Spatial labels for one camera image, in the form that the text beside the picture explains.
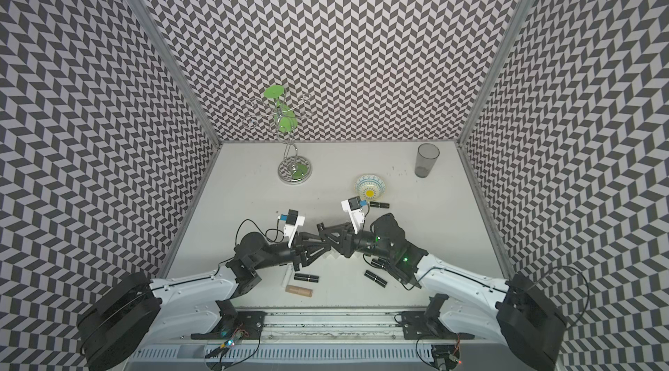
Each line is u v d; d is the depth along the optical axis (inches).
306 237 27.1
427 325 25.6
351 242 24.5
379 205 37.7
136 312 16.4
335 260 25.7
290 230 25.9
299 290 30.9
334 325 29.5
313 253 26.8
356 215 25.7
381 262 33.1
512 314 15.9
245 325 27.8
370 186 40.1
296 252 25.0
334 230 26.6
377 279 31.7
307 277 31.7
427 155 38.2
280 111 33.6
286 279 31.6
